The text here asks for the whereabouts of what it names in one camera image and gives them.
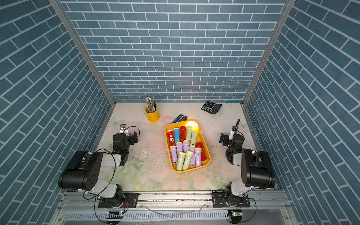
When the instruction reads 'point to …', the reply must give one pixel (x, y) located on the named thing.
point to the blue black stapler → (180, 118)
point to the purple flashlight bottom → (173, 149)
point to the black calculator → (211, 107)
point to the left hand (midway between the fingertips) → (130, 131)
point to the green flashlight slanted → (187, 160)
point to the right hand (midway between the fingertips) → (230, 134)
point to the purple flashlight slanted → (179, 146)
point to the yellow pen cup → (152, 117)
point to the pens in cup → (151, 106)
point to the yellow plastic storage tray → (167, 128)
